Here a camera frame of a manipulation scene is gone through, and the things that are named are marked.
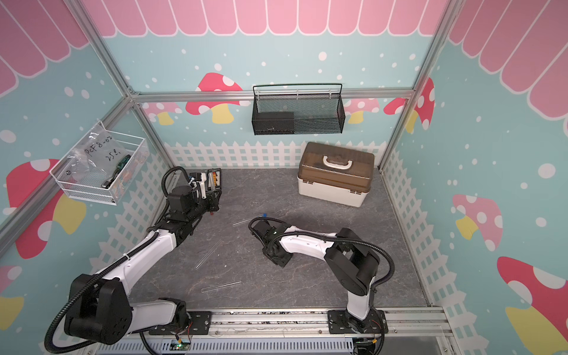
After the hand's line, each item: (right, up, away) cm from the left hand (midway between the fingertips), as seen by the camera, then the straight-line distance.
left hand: (220, 194), depth 85 cm
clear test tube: (+7, -12, +17) cm, 22 cm away
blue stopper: (+15, -10, +17) cm, 25 cm away
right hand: (+19, -25, +2) cm, 32 cm away
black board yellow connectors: (-1, +6, -3) cm, 7 cm away
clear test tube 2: (0, -35, -2) cm, 35 cm away
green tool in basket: (-32, +3, -15) cm, 35 cm away
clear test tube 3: (-6, -24, +4) cm, 26 cm away
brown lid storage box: (+46, +8, +7) cm, 47 cm away
